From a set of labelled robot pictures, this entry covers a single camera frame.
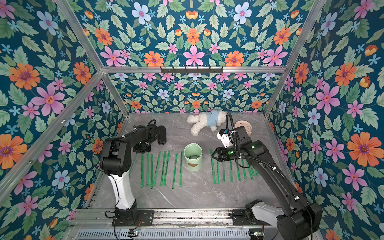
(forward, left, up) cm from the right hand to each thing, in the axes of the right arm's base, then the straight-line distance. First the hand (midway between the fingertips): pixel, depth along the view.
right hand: (218, 152), depth 74 cm
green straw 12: (+1, -21, -23) cm, 31 cm away
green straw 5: (0, +22, -22) cm, 31 cm away
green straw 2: (-2, -1, -21) cm, 21 cm away
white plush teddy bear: (+34, +3, -11) cm, 36 cm away
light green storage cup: (+8, +15, -15) cm, 23 cm away
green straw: (+2, +2, -21) cm, 21 cm away
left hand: (+10, +49, -18) cm, 53 cm away
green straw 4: (-1, +26, -22) cm, 34 cm away
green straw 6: (+6, +34, -22) cm, 40 cm away
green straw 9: (-1, +46, -22) cm, 51 cm away
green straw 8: (-2, +40, -22) cm, 46 cm away
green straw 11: (+1, -17, -23) cm, 29 cm away
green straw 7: (-1, +36, -21) cm, 42 cm away
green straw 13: (0, -22, -23) cm, 32 cm away
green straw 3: (+1, +31, -21) cm, 38 cm away
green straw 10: (-1, -9, -22) cm, 24 cm away
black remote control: (+26, +40, -21) cm, 52 cm away
